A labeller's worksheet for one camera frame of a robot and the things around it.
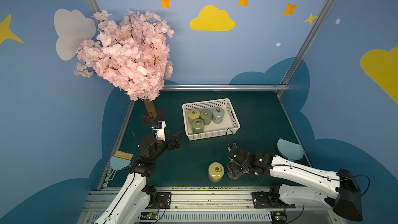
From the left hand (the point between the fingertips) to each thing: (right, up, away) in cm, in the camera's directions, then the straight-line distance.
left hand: (175, 130), depth 79 cm
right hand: (+31, -18, -1) cm, 36 cm away
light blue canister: (+25, +7, +20) cm, 33 cm away
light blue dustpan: (+68, -14, +11) cm, 71 cm away
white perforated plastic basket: (+33, 0, +25) cm, 41 cm away
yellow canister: (+21, -19, -4) cm, 29 cm away
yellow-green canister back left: (+9, +8, +19) cm, 22 cm away
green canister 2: (+11, 0, +15) cm, 18 cm away
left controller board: (-11, -39, -8) cm, 42 cm away
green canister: (+17, +7, +19) cm, 26 cm away
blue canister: (+28, -17, -11) cm, 35 cm away
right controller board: (+51, -41, -6) cm, 66 cm away
